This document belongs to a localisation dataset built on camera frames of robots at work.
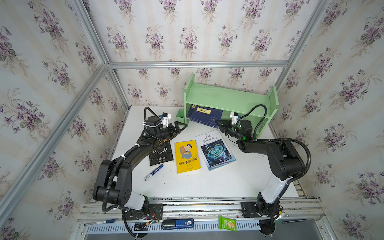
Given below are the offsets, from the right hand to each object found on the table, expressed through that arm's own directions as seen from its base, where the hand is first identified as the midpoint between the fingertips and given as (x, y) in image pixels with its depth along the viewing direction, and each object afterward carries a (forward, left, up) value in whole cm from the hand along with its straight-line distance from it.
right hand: (213, 122), depth 88 cm
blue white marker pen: (-23, +36, -17) cm, 46 cm away
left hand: (-5, +18, +2) cm, 19 cm away
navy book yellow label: (+5, +4, 0) cm, 7 cm away
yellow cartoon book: (-14, +16, -16) cm, 27 cm away
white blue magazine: (-10, -2, -19) cm, 21 cm away
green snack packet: (-48, -3, -17) cm, 51 cm away
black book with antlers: (-13, +33, -16) cm, 39 cm away
